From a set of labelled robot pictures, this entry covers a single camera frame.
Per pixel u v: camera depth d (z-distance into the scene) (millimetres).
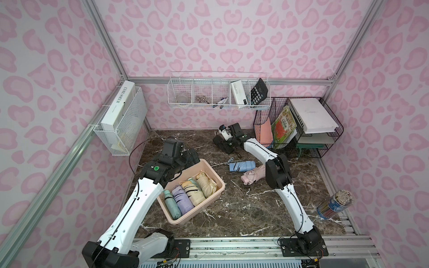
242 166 969
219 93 998
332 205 721
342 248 751
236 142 825
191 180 898
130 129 859
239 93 918
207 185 855
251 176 898
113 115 672
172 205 778
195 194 800
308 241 630
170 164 533
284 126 1029
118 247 372
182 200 782
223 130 965
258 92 920
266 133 1172
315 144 955
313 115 952
